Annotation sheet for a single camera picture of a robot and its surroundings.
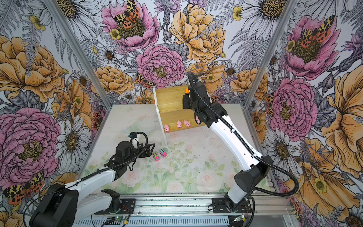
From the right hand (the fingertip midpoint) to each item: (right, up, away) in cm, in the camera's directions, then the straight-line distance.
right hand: (188, 100), depth 73 cm
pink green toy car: (-19, -34, +17) cm, 42 cm away
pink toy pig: (0, -12, +14) cm, 19 cm away
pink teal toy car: (-16, -31, +19) cm, 40 cm away
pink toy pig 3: (-13, -15, +12) cm, 23 cm away
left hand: (-24, -28, +15) cm, 39 cm away
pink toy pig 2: (-5, -13, +14) cm, 20 cm away
